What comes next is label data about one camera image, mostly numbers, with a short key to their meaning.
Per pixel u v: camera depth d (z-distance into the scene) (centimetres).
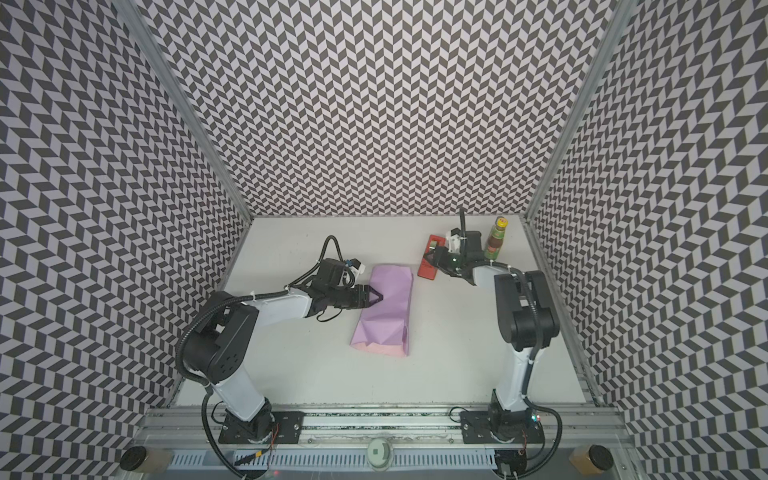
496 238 96
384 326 82
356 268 87
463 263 78
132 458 60
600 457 63
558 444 68
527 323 52
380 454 61
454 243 91
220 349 46
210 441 67
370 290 85
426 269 99
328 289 75
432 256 94
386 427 74
